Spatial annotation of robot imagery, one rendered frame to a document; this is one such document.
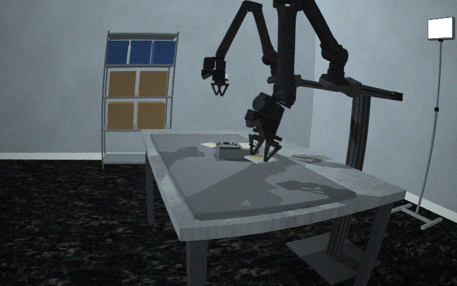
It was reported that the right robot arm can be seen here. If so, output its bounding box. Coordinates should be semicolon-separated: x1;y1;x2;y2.
201;1;277;80

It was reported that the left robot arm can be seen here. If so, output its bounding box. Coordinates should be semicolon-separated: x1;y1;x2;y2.
245;0;350;134

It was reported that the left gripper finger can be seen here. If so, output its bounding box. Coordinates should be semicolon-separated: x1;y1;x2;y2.
248;134;265;155
263;140;282;162

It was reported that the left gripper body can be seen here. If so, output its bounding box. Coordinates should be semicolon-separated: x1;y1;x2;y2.
253;121;282;144

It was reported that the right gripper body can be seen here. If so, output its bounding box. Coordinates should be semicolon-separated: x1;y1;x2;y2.
212;69;228;83

